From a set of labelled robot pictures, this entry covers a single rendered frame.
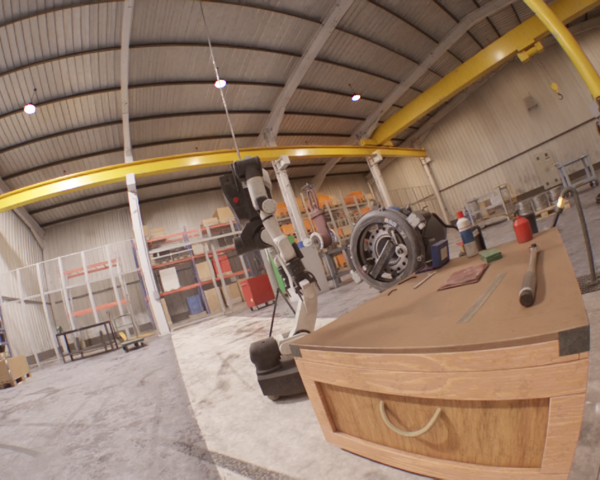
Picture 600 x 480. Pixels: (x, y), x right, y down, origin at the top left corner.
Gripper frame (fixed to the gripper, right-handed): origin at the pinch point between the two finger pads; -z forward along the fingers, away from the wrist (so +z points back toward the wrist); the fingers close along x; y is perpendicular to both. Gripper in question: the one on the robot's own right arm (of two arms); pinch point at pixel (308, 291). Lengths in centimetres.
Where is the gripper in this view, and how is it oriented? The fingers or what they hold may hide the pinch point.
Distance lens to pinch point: 141.8
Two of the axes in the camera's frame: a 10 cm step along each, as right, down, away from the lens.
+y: -1.7, 1.7, 9.7
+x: 8.5, -4.7, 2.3
